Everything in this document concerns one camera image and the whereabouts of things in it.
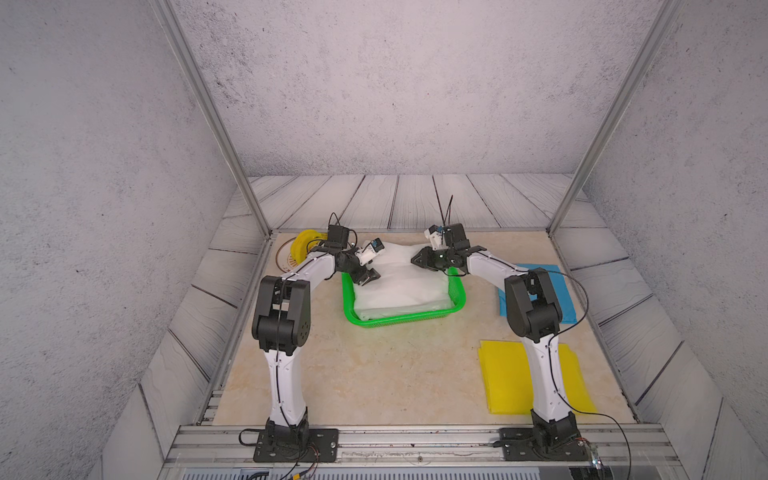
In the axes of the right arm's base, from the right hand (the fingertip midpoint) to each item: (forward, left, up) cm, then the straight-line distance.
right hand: (414, 259), depth 102 cm
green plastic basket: (-12, +21, +2) cm, 24 cm away
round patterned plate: (+5, +47, -6) cm, 48 cm away
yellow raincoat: (-36, -25, -7) cm, 45 cm away
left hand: (-3, +13, 0) cm, 13 cm away
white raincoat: (-10, +4, -2) cm, 11 cm away
